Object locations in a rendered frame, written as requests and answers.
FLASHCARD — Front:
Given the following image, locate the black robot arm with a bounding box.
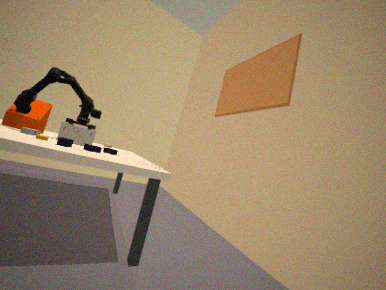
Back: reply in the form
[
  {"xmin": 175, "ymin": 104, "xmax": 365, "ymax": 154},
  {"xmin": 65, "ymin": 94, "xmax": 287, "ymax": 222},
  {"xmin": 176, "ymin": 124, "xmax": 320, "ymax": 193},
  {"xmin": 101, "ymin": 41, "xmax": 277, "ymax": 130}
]
[{"xmin": 14, "ymin": 67, "xmax": 102, "ymax": 125}]

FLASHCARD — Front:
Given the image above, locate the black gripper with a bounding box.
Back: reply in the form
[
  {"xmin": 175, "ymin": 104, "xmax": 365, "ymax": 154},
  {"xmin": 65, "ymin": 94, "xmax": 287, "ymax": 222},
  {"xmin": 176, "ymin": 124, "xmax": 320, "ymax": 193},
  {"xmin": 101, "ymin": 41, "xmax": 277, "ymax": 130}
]
[{"xmin": 65, "ymin": 113, "xmax": 96, "ymax": 129}]

